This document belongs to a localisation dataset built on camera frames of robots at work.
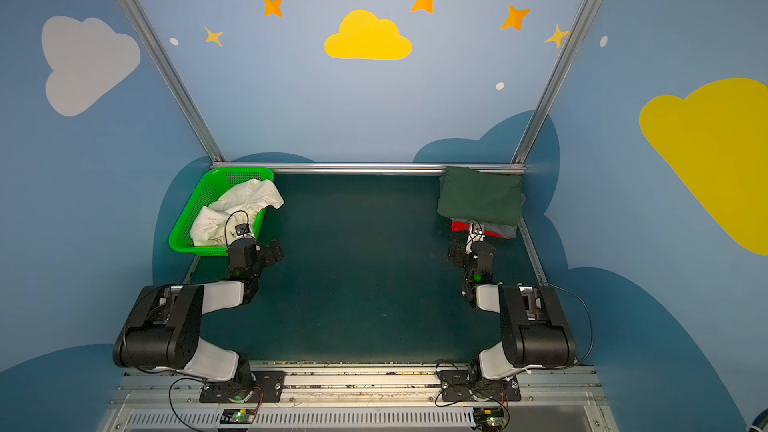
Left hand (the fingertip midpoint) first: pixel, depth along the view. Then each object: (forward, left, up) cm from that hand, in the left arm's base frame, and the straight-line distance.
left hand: (267, 243), depth 95 cm
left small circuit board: (-45, -4, -6) cm, 46 cm away
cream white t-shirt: (+16, +12, +1) cm, 20 cm away
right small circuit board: (-45, -64, -7) cm, 79 cm away
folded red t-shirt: (+10, -67, -4) cm, 68 cm away
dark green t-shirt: (+18, -77, +3) cm, 79 cm away
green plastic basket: (+28, +27, -1) cm, 39 cm away
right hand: (+2, -66, +2) cm, 67 cm away
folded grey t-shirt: (+7, -81, -2) cm, 81 cm away
